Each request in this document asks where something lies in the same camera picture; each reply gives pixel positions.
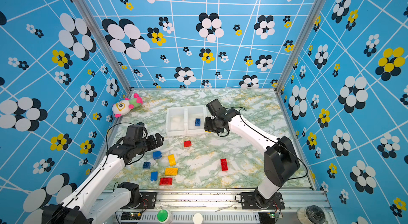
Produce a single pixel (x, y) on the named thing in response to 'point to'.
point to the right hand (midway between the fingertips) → (207, 127)
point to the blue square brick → (156, 155)
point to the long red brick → (224, 164)
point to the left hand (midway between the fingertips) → (158, 140)
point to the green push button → (162, 215)
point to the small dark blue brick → (146, 165)
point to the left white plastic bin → (176, 121)
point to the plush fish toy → (121, 106)
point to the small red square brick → (187, 144)
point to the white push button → (197, 218)
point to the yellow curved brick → (172, 160)
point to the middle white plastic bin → (193, 112)
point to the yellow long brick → (171, 171)
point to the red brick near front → (166, 181)
